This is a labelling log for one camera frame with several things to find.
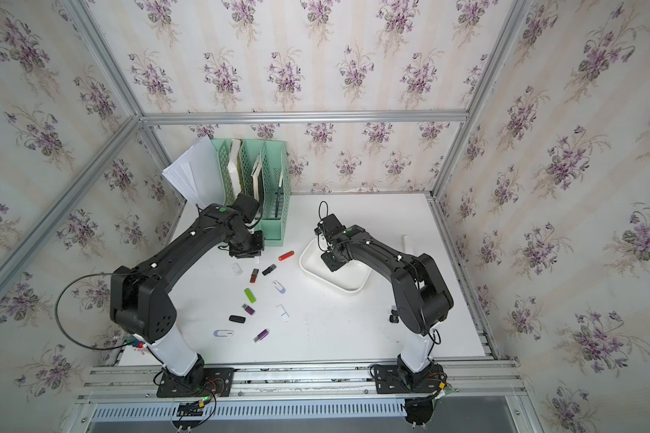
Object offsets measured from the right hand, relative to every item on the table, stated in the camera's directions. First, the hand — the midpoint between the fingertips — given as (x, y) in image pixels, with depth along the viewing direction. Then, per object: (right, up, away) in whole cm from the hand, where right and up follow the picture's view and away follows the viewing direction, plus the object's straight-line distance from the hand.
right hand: (338, 259), depth 92 cm
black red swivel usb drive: (-30, -6, +2) cm, 30 cm away
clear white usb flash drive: (-37, -4, +4) cm, 37 cm away
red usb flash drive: (-19, 0, +8) cm, 21 cm away
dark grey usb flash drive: (-25, -4, +4) cm, 25 cm away
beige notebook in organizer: (-30, +30, +6) cm, 43 cm away
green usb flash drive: (-29, -13, -2) cm, 32 cm away
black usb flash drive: (-32, -18, -7) cm, 38 cm away
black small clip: (+18, -17, -8) cm, 26 cm away
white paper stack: (-51, +31, +4) cm, 60 cm away
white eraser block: (+27, +5, +8) cm, 28 cm away
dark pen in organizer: (-23, +24, +12) cm, 36 cm away
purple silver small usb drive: (-30, -16, -5) cm, 34 cm away
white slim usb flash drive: (-18, -17, -6) cm, 26 cm away
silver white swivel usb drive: (-36, -21, -10) cm, 43 cm away
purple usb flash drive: (-24, -22, -10) cm, 34 cm away
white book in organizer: (-36, +33, +1) cm, 49 cm away
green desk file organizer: (-26, +34, +23) cm, 49 cm away
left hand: (-24, +3, -7) cm, 25 cm away
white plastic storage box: (+3, -6, -4) cm, 7 cm away
